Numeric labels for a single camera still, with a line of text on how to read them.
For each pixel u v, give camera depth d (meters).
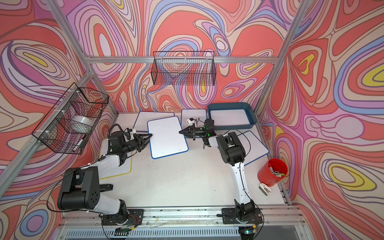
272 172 0.82
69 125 0.70
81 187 0.44
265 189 0.80
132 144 0.78
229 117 1.16
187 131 0.91
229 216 0.73
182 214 0.75
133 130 0.86
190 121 0.96
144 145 0.81
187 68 0.96
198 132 0.88
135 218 0.72
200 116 1.17
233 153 0.62
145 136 0.84
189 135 0.88
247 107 1.17
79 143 0.72
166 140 0.88
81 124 0.69
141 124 1.08
